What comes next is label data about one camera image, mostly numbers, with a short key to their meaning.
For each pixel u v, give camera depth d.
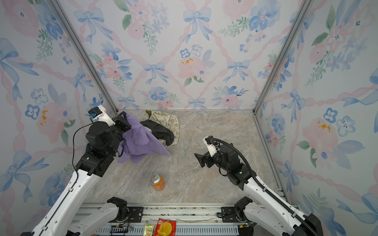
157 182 0.75
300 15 0.71
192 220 0.73
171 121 1.10
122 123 0.57
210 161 0.67
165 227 0.70
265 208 0.47
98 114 0.53
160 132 0.92
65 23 0.74
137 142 0.76
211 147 0.65
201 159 0.66
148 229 0.69
